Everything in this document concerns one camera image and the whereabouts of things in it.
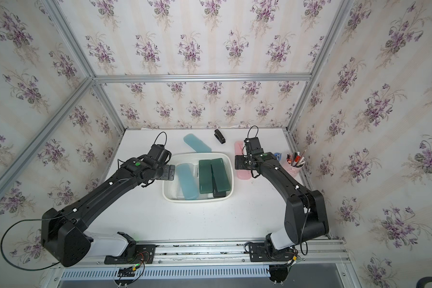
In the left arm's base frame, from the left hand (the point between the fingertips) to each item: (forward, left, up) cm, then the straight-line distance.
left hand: (166, 172), depth 82 cm
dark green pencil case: (+5, -18, -12) cm, 22 cm away
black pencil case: (-5, -26, -13) cm, 29 cm away
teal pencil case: (+30, -11, -15) cm, 36 cm away
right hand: (+7, -38, -2) cm, 39 cm away
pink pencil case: (0, -35, -1) cm, 35 cm away
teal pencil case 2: (+7, -7, -16) cm, 19 cm away
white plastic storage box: (-2, -1, -14) cm, 15 cm away
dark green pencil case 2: (+5, -26, -11) cm, 28 cm away
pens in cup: (+9, -66, -4) cm, 66 cm away
